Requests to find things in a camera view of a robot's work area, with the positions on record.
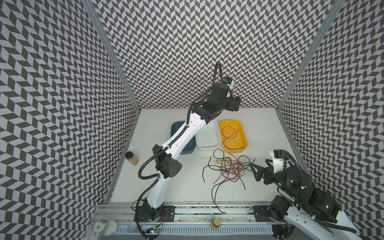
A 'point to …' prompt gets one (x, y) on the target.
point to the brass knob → (216, 222)
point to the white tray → (209, 137)
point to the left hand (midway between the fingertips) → (234, 96)
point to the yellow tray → (237, 142)
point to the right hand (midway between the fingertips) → (259, 162)
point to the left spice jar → (132, 158)
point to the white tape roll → (108, 228)
